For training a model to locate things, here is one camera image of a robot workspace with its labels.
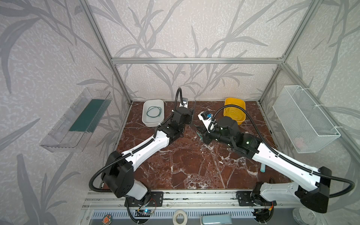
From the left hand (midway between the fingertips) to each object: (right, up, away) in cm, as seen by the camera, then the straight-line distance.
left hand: (185, 105), depth 81 cm
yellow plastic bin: (+44, +4, +34) cm, 56 cm away
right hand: (+6, -10, -13) cm, 17 cm away
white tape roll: (-2, -55, -12) cm, 56 cm away
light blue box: (+15, -54, -17) cm, 59 cm away
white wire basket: (+57, -11, -18) cm, 61 cm away
